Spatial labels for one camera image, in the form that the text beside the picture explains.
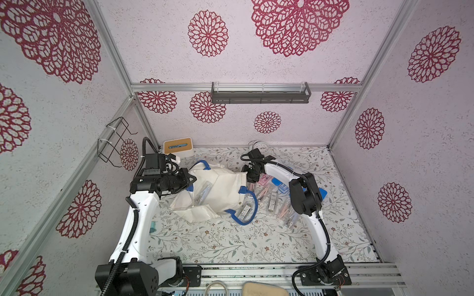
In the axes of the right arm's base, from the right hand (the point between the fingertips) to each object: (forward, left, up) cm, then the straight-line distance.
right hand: (240, 174), depth 103 cm
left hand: (-19, +17, +22) cm, 33 cm away
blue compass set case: (-10, -44, -3) cm, 45 cm away
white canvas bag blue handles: (-12, +12, +1) cm, 17 cm away
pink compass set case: (-1, -14, -2) cm, 14 cm away
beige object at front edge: (-53, -6, 0) cm, 54 cm away
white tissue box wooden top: (+19, +37, +2) cm, 42 cm away
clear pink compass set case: (-10, -13, -2) cm, 16 cm away
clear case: (-22, -3, -1) cm, 23 cm away
